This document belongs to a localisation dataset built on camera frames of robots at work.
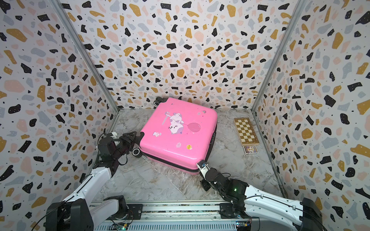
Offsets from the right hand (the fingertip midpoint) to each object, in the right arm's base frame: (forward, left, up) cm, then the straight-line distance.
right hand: (199, 175), depth 78 cm
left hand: (+18, +35, +11) cm, 41 cm away
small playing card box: (+22, -35, -9) cm, 42 cm away
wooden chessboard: (+32, -34, -7) cm, 48 cm away
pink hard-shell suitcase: (+17, +12, +14) cm, 25 cm away
